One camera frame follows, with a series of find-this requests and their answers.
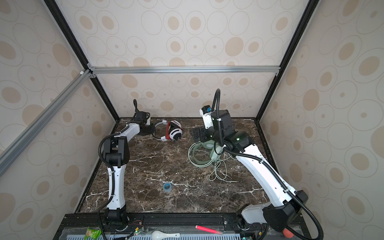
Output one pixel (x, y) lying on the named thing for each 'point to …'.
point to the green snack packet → (92, 234)
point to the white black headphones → (174, 130)
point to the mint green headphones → (216, 151)
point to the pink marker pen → (209, 230)
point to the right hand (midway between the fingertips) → (199, 127)
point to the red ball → (287, 233)
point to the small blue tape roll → (167, 187)
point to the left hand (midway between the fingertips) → (158, 125)
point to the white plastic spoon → (158, 235)
